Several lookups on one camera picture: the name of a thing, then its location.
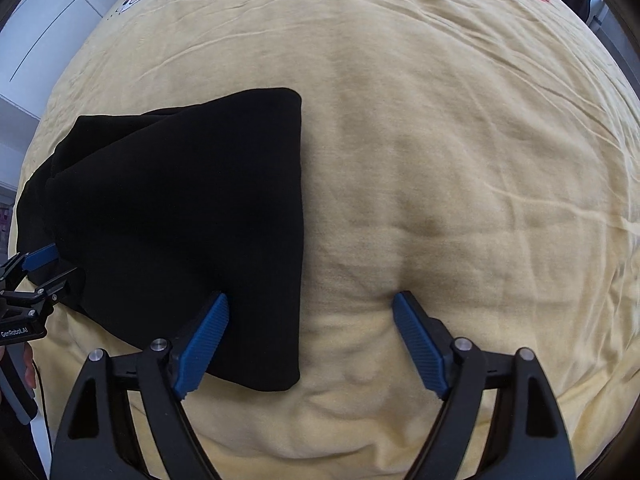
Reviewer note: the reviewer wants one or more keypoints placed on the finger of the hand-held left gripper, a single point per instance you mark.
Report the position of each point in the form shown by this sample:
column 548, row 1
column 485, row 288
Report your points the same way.
column 42, row 256
column 55, row 287

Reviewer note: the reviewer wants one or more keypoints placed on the black pants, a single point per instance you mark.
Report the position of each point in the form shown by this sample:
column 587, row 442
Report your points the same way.
column 200, row 210

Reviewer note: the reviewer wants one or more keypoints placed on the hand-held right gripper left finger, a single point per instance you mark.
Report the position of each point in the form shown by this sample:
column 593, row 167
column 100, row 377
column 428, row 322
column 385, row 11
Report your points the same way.
column 205, row 345

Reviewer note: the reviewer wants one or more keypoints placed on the white wardrobe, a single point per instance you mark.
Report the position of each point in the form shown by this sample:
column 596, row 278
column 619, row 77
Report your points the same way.
column 55, row 25

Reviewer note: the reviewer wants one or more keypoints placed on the person's left hand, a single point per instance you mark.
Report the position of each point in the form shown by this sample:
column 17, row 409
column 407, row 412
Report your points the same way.
column 30, row 367

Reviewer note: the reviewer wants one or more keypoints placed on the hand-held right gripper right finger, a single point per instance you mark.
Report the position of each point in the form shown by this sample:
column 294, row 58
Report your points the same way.
column 417, row 345

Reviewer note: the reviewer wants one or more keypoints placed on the yellow printed bed cover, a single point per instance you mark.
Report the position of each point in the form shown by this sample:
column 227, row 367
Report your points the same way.
column 450, row 160

